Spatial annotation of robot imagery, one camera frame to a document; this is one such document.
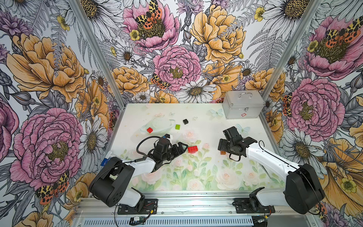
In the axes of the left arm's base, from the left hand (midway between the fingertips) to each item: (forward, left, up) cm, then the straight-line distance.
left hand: (183, 152), depth 88 cm
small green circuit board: (-33, +23, -6) cm, 41 cm away
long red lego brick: (+3, -6, -3) cm, 7 cm away
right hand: (0, -24, +2) cm, 24 cm away
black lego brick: (+27, -1, -3) cm, 27 cm away
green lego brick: (+23, +5, -5) cm, 24 cm away
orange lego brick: (+1, -26, -4) cm, 26 cm away
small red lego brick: (+21, +25, -5) cm, 32 cm away
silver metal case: (+34, -44, +8) cm, 56 cm away
